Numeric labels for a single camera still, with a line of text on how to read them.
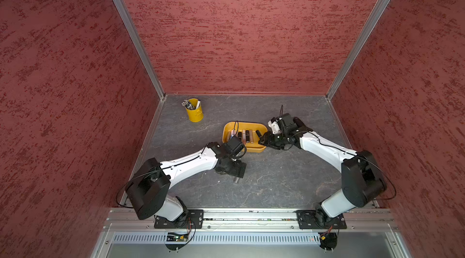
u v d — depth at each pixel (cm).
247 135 100
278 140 76
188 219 74
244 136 100
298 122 106
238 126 108
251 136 100
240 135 100
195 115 101
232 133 101
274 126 83
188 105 94
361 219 76
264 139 80
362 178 45
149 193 42
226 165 66
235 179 84
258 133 100
